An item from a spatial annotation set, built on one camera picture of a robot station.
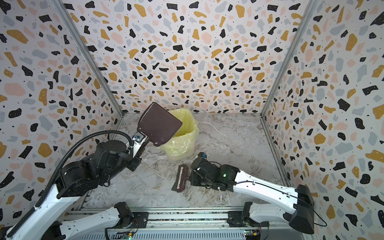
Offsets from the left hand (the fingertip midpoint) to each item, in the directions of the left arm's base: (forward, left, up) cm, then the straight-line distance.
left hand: (140, 145), depth 61 cm
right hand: (-7, -18, -17) cm, 26 cm away
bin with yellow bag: (+8, -15, -13) cm, 21 cm away
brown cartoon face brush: (-2, -15, -28) cm, 31 cm away
